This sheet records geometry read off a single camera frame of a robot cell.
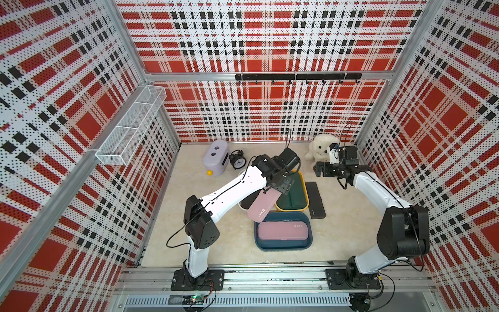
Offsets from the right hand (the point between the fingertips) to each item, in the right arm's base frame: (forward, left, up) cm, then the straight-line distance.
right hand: (327, 166), depth 90 cm
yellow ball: (+4, +59, -10) cm, 60 cm away
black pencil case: (-15, +5, -13) cm, 21 cm away
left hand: (-12, +23, +5) cm, 26 cm away
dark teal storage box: (-32, +21, -13) cm, 40 cm away
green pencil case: (-10, +13, -10) cm, 19 cm away
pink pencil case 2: (-21, +30, +4) cm, 37 cm away
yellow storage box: (-18, +20, +10) cm, 29 cm away
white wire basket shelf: (+8, +99, +7) cm, 99 cm away
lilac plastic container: (+12, +56, -6) cm, 57 cm away
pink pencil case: (-25, +22, -14) cm, 36 cm away
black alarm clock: (+10, +44, -6) cm, 45 cm away
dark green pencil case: (-14, +20, -8) cm, 26 cm away
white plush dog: (+11, +2, -1) cm, 12 cm away
